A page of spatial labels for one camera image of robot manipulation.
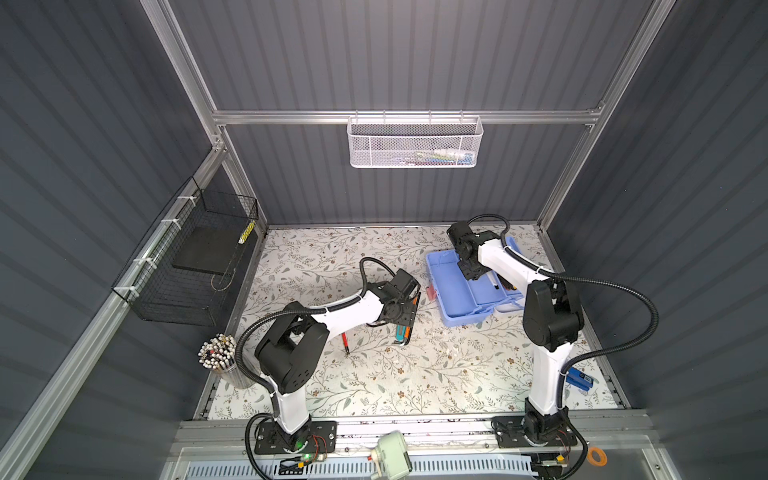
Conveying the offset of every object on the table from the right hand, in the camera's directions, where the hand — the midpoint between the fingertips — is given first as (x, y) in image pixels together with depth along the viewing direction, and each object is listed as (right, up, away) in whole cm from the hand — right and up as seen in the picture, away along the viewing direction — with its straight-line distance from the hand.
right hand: (485, 269), depth 95 cm
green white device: (-30, -41, -27) cm, 58 cm away
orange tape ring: (+19, -43, -26) cm, 54 cm away
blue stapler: (+20, -29, -16) cm, 39 cm away
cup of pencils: (-71, -19, -26) cm, 78 cm away
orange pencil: (-26, -19, -4) cm, 32 cm away
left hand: (-27, -14, -4) cm, 30 cm away
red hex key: (-45, -22, -5) cm, 50 cm away
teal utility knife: (-28, -19, -5) cm, 34 cm away
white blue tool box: (-7, -11, +3) cm, 13 cm away
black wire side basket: (-81, 0, -23) cm, 85 cm away
